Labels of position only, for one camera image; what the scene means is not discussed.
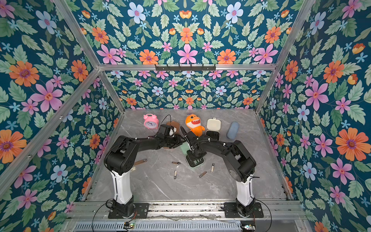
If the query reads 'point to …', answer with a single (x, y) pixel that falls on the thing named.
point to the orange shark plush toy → (193, 121)
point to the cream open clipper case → (213, 126)
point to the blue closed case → (233, 130)
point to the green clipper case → (184, 147)
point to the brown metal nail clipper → (202, 174)
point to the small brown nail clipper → (176, 163)
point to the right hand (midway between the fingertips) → (196, 156)
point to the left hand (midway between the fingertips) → (186, 140)
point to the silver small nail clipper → (212, 168)
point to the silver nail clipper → (175, 174)
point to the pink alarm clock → (151, 121)
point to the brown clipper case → (175, 124)
